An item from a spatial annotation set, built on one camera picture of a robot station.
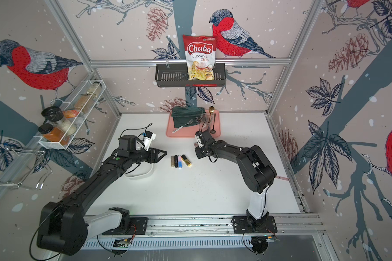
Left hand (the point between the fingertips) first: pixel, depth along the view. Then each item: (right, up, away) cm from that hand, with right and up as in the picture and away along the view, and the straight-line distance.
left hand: (165, 149), depth 81 cm
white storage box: (-10, -9, -9) cm, 16 cm away
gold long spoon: (+25, +23, +23) cm, 41 cm away
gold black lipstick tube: (+10, -9, +13) cm, 18 cm away
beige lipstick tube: (+2, -10, +13) cm, 16 cm away
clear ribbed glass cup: (+22, +16, +36) cm, 45 cm away
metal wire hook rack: (-50, -2, -13) cm, 52 cm away
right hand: (+17, -3, +15) cm, 23 cm away
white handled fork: (+10, +14, +33) cm, 37 cm away
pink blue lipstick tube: (+6, -10, +13) cm, 17 cm away
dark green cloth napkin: (+5, +20, +39) cm, 45 cm away
